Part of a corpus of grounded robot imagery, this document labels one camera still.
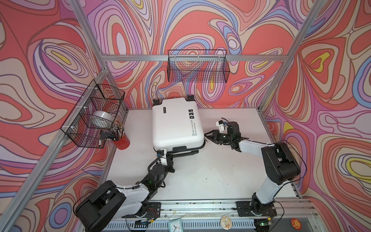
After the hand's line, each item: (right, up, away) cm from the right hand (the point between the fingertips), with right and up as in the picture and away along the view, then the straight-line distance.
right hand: (206, 138), depth 91 cm
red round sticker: (+41, -39, -22) cm, 61 cm away
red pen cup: (-54, -3, +1) cm, 54 cm away
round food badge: (+7, -39, -21) cm, 45 cm away
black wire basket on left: (-65, +8, -22) cm, 69 cm away
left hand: (-20, -9, -7) cm, 23 cm away
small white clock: (-18, -39, -24) cm, 49 cm away
